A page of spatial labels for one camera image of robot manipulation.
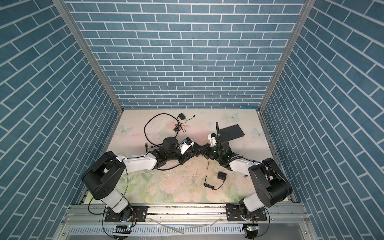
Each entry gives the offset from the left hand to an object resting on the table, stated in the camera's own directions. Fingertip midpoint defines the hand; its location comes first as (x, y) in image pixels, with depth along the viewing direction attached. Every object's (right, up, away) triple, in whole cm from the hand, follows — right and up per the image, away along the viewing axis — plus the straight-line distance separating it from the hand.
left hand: (192, 153), depth 88 cm
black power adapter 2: (+17, -13, -2) cm, 21 cm away
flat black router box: (+27, +11, +18) cm, 34 cm away
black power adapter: (-9, +23, +26) cm, 36 cm away
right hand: (+1, +3, -2) cm, 4 cm away
